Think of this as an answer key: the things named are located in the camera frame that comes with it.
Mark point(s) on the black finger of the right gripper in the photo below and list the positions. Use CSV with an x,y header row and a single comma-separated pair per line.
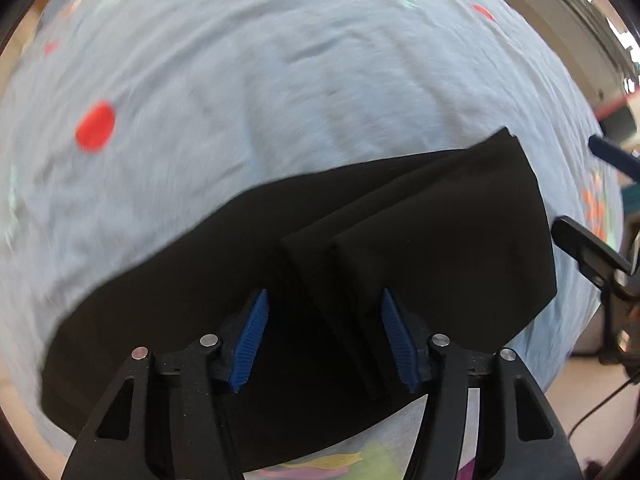
x,y
596,261

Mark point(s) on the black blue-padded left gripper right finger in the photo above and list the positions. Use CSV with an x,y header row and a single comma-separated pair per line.
x,y
518,435

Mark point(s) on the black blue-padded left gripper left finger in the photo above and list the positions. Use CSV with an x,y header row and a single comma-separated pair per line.
x,y
163,415

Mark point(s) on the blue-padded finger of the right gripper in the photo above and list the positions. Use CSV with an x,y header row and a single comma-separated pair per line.
x,y
626,163

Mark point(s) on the black pants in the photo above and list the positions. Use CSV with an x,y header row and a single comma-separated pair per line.
x,y
460,238

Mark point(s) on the blue patterned bed sheet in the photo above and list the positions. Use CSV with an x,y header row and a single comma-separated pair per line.
x,y
126,123

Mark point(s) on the long desk with rail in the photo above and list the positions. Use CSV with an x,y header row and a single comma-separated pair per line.
x,y
579,34

